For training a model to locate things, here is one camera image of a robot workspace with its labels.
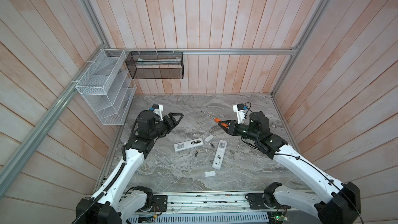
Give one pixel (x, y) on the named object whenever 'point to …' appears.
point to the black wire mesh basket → (156, 65)
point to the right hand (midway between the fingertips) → (219, 123)
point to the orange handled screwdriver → (217, 120)
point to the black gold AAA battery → (196, 154)
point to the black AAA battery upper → (212, 145)
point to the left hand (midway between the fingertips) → (181, 121)
